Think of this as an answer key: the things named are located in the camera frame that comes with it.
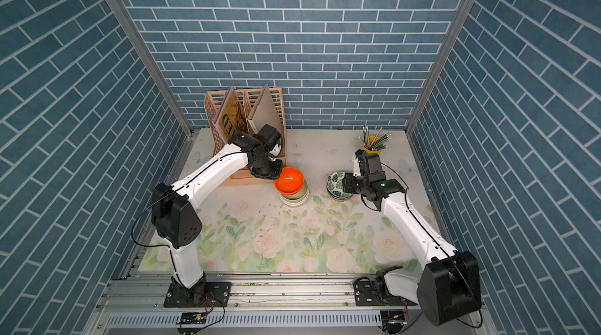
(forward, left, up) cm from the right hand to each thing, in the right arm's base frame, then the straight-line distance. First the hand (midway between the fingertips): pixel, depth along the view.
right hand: (346, 180), depth 84 cm
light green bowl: (-4, +16, -4) cm, 18 cm away
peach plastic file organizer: (+35, +44, +8) cm, 57 cm away
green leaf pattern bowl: (+5, +4, -11) cm, 13 cm away
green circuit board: (-43, +46, -18) cm, 66 cm away
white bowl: (-6, +18, -7) cm, 21 cm away
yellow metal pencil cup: (+24, -13, -7) cm, 29 cm away
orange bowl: (0, +21, -2) cm, 21 cm away
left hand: (-1, +23, 0) cm, 23 cm away
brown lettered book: (+20, +47, +9) cm, 52 cm away
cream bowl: (-5, +16, -10) cm, 19 cm away
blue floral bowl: (-2, +2, -10) cm, 11 cm away
